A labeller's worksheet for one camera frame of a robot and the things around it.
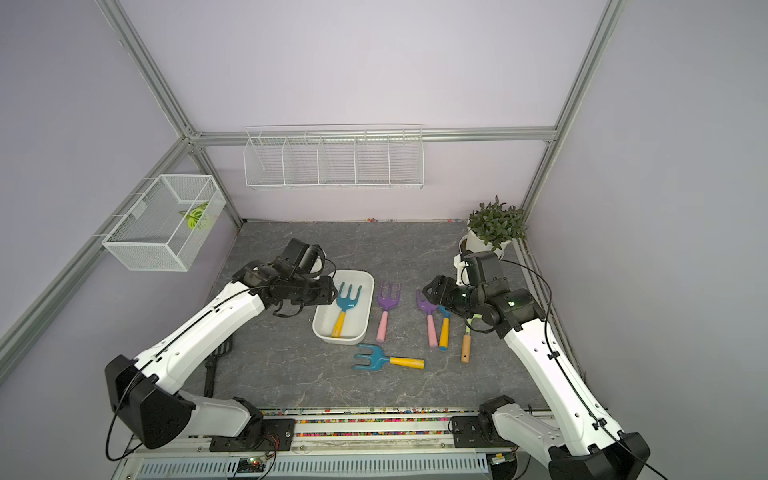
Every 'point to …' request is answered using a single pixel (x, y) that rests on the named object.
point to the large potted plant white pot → (492, 227)
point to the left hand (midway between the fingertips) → (332, 295)
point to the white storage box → (346, 319)
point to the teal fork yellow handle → (377, 360)
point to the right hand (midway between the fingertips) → (432, 292)
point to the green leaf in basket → (194, 214)
